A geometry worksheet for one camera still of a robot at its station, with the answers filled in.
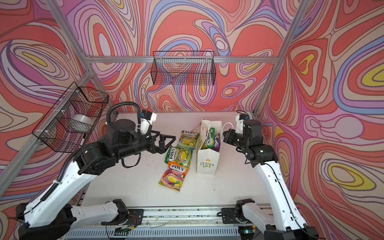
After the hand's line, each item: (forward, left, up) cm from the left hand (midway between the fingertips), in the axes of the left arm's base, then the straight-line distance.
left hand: (168, 136), depth 59 cm
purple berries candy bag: (+9, -23, -18) cm, 30 cm away
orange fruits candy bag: (-3, +1, -35) cm, 35 cm away
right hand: (+8, -25, -11) cm, 29 cm away
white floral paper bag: (+1, -18, -22) cm, 29 cm away
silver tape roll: (+15, +45, -6) cm, 48 cm away
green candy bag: (+9, -2, -35) cm, 36 cm away
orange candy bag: (+32, -13, -36) cm, 50 cm away
